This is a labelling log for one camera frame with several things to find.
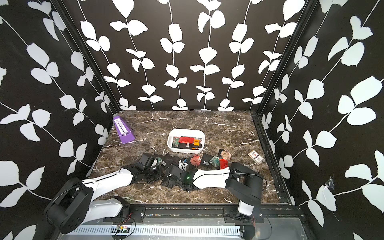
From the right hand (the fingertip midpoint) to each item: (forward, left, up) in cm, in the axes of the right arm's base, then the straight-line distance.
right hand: (168, 178), depth 82 cm
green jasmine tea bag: (+12, -27, -4) cm, 30 cm away
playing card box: (+15, -53, -2) cm, 55 cm away
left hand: (+3, +1, -2) cm, 4 cm away
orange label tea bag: (+25, -15, -2) cm, 30 cm away
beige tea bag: (+17, -35, -4) cm, 39 cm away
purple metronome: (+28, +33, +6) cm, 44 cm away
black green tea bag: (+24, -1, -1) cm, 24 cm away
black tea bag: (+21, -8, +1) cm, 23 cm away
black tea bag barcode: (+13, -21, -3) cm, 25 cm away
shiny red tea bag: (+26, -7, 0) cm, 27 cm away
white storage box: (+31, -16, 0) cm, 35 cm away
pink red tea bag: (+13, -15, -3) cm, 20 cm away
